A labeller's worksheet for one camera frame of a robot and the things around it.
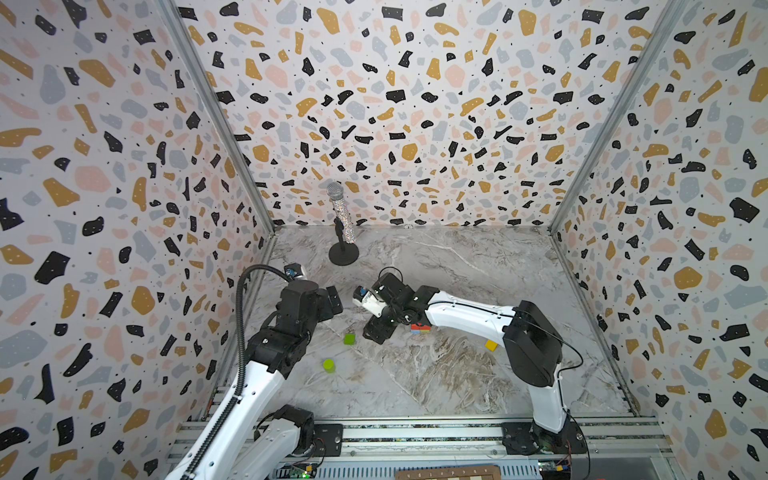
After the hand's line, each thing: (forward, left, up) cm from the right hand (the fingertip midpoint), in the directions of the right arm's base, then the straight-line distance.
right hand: (364, 321), depth 85 cm
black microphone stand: (+31, +12, -8) cm, 34 cm away
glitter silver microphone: (+30, +9, +21) cm, 38 cm away
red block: (+2, -15, -8) cm, 17 cm away
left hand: (+1, +10, +15) cm, 18 cm away
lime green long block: (+1, -18, -9) cm, 20 cm away
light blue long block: (+1, -15, -9) cm, 18 cm away
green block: (-1, +6, -10) cm, 12 cm away
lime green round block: (-10, +10, -7) cm, 16 cm away
